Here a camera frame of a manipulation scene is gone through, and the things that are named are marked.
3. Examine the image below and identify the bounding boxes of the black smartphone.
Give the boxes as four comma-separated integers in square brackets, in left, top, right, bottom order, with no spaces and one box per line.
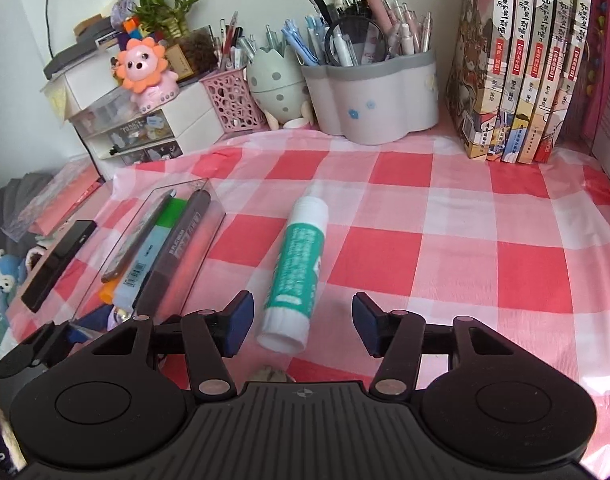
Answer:
[20,220,96,313]

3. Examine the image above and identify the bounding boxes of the black pencil lead case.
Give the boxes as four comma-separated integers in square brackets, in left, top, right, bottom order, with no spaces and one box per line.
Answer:
[101,190,176,283]

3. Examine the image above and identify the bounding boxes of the red white checkered cloth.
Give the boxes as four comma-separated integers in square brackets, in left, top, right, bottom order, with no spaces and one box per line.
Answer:
[8,130,610,478]

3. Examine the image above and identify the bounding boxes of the green cap highlighter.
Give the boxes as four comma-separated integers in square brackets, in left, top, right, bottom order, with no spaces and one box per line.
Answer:
[113,198,187,312]

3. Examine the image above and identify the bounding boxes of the pink lion toy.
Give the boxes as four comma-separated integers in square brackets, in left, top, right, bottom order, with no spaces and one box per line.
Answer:
[115,37,180,114]

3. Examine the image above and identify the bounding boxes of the black permanent marker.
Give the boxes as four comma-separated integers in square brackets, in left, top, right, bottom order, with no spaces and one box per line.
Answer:
[134,190,212,318]

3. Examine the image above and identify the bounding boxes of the green white glue stick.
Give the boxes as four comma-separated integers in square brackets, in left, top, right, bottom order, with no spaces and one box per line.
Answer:
[256,195,329,356]

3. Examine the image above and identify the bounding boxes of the grey white flower pen holder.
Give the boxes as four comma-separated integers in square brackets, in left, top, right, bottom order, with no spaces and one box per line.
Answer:
[302,51,439,145]

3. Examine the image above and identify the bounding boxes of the blue spine comic book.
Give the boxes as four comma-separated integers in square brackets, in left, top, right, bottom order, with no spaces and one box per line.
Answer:
[497,0,534,162]

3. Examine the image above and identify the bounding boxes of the pink abacus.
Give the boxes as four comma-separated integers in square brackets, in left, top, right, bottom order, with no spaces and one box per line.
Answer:
[580,0,610,145]

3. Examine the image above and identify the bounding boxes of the green eggshell pen holder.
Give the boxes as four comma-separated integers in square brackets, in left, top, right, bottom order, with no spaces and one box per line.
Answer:
[247,47,315,130]

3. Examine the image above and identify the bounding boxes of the clear plastic organizer box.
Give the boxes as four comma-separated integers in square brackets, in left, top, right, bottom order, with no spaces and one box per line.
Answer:
[70,179,225,340]

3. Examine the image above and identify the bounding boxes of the colourful rubik cube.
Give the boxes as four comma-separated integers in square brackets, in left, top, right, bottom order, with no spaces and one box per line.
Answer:
[118,16,143,49]

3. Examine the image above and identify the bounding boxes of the white eraser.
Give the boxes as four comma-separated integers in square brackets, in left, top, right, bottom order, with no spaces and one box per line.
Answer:
[247,365,294,384]

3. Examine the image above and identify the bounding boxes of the pink perforated pen cup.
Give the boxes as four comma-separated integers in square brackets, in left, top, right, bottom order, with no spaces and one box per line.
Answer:
[200,68,266,133]

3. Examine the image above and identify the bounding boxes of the black box on top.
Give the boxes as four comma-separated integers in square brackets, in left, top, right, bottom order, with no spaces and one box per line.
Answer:
[43,16,119,80]

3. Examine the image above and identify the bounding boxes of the yellow spine comic book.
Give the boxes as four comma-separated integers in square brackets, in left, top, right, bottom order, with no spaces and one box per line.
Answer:
[512,0,555,164]

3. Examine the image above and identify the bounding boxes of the white mini drawer unit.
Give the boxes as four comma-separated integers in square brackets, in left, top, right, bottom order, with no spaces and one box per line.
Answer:
[70,82,224,179]

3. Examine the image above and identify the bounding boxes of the green bamboo plant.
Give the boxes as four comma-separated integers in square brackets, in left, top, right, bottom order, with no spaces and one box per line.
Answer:
[134,0,200,40]

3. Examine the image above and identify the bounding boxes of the black magnifying glass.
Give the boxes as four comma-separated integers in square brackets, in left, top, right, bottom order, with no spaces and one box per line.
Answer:
[323,15,389,67]

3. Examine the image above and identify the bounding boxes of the pink striped comic book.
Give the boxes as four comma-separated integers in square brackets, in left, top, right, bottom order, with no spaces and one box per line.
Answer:
[533,0,574,162]

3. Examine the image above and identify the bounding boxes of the orange cap highlighter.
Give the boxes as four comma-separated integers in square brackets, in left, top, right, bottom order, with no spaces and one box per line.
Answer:
[99,278,119,304]

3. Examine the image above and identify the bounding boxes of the white spine comic book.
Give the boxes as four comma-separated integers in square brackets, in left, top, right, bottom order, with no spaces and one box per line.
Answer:
[552,0,592,146]

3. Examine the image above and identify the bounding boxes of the white box with yellow note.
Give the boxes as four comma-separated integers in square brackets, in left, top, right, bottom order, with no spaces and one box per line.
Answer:
[41,54,117,124]

